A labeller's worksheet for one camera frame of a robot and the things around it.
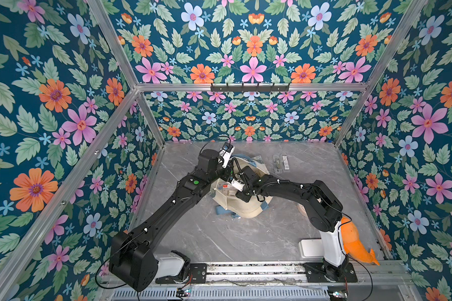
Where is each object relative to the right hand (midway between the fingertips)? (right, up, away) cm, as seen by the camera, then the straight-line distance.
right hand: (244, 186), depth 96 cm
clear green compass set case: (+20, +12, +12) cm, 26 cm away
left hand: (-6, +14, -18) cm, 24 cm away
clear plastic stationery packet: (-10, -1, -2) cm, 10 cm away
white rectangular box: (+28, -23, -20) cm, 41 cm away
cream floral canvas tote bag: (-4, -8, -10) cm, 13 cm away
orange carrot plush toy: (+45, -21, -20) cm, 53 cm away
